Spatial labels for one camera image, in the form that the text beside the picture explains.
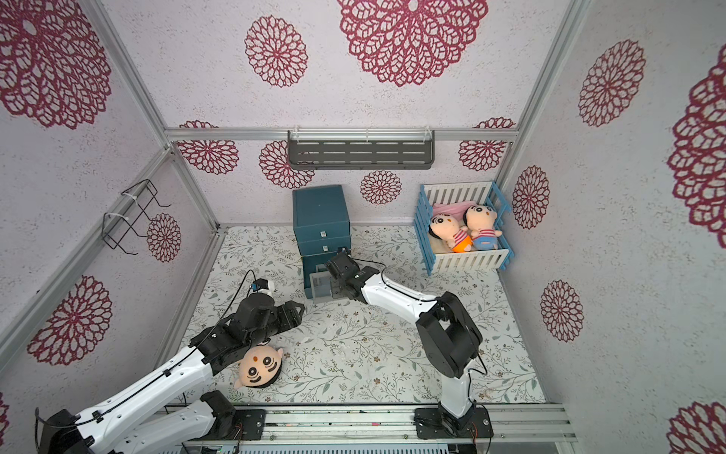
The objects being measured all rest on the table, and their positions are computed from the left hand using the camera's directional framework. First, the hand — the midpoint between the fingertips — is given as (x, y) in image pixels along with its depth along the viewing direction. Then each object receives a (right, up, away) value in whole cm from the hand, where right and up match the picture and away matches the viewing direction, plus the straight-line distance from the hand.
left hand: (296, 311), depth 79 cm
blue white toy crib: (+58, +40, +30) cm, 77 cm away
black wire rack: (-45, +23, -6) cm, 51 cm away
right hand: (+15, +6, +12) cm, 20 cm away
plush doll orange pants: (+54, +18, +22) cm, 61 cm away
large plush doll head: (-9, -14, -4) cm, 17 cm away
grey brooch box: (+6, +6, +11) cm, 14 cm away
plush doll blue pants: (+62, +28, +22) cm, 71 cm away
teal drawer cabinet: (+5, +25, +12) cm, 29 cm away
